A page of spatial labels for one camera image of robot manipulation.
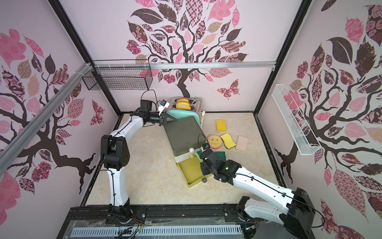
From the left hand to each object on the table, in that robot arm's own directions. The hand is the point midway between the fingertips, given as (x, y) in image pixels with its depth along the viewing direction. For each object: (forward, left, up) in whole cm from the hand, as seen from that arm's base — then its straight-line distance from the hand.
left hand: (174, 122), depth 89 cm
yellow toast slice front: (+15, -5, 0) cm, 16 cm away
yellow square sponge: (+12, -33, -19) cm, 40 cm away
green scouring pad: (-18, -15, -6) cm, 25 cm away
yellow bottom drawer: (-23, -11, -19) cm, 32 cm away
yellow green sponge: (-3, -36, -17) cm, 40 cm away
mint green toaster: (+13, -13, -4) cm, 19 cm away
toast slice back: (+20, -5, +1) cm, 21 cm away
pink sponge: (-4, -46, -18) cm, 49 cm away
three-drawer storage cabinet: (-12, -8, +2) cm, 15 cm away
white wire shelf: (-22, -63, +12) cm, 67 cm away
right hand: (-24, -19, -8) cm, 32 cm away
